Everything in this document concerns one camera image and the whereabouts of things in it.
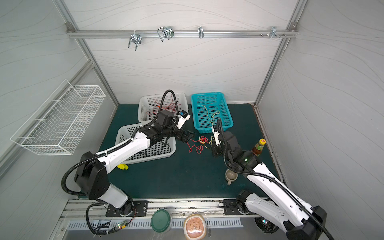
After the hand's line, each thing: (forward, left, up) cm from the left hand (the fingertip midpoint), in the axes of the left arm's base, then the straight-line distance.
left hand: (191, 128), depth 81 cm
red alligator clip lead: (+34, +23, -20) cm, 46 cm away
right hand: (-6, -13, +2) cm, 15 cm away
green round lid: (-42, +11, -10) cm, 44 cm away
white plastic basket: (+34, +36, -18) cm, 53 cm away
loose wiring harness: (-43, +32, -19) cm, 57 cm away
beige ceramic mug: (-19, -23, -20) cm, 36 cm away
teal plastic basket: (+34, -11, -20) cm, 41 cm away
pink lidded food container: (-43, -3, -17) cm, 47 cm away
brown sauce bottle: (-7, -37, -9) cm, 39 cm away
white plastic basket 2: (+5, +44, -13) cm, 46 cm away
